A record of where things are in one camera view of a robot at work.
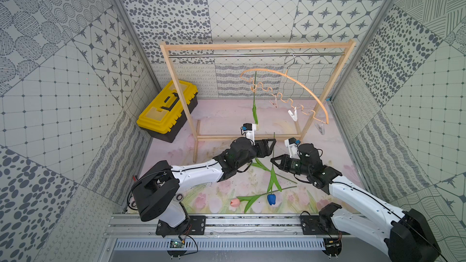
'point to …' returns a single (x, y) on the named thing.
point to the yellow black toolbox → (164, 119)
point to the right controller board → (333, 246)
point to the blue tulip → (271, 198)
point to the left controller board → (176, 243)
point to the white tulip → (254, 107)
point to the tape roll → (179, 197)
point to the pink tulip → (235, 202)
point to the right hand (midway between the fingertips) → (272, 161)
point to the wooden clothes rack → (196, 136)
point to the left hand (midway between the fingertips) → (272, 137)
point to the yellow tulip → (258, 164)
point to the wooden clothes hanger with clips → (292, 112)
